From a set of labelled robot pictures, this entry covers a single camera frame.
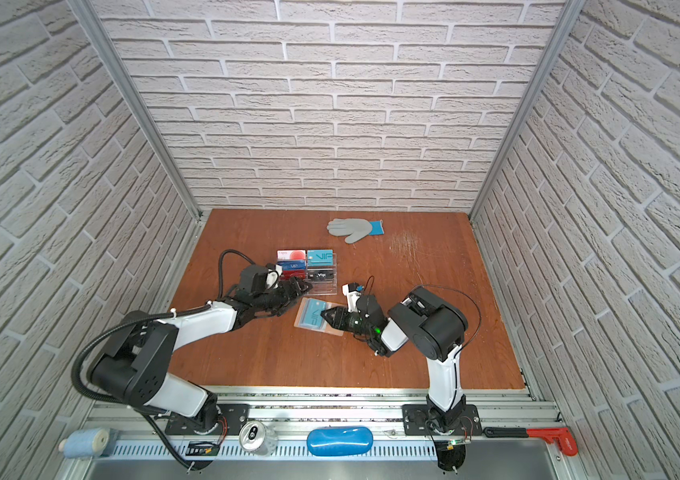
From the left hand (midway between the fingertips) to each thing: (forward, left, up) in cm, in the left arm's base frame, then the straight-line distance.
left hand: (307, 289), depth 88 cm
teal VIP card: (-5, -1, -7) cm, 8 cm away
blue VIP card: (+10, +5, -1) cm, 11 cm away
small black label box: (-38, +25, -12) cm, 47 cm away
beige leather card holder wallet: (-9, -5, -8) cm, 13 cm away
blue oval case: (-38, -8, -4) cm, 39 cm away
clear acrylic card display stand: (+10, -3, -2) cm, 10 cm away
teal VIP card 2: (+12, -4, 0) cm, 13 cm away
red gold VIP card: (+8, +5, -2) cm, 9 cm away
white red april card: (+12, +6, +1) cm, 14 cm away
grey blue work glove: (+31, -17, -7) cm, 36 cm away
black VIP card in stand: (+7, -4, -3) cm, 9 cm away
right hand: (-5, -5, -6) cm, 9 cm away
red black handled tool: (-39, -61, -6) cm, 73 cm away
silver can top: (-38, +8, +4) cm, 39 cm away
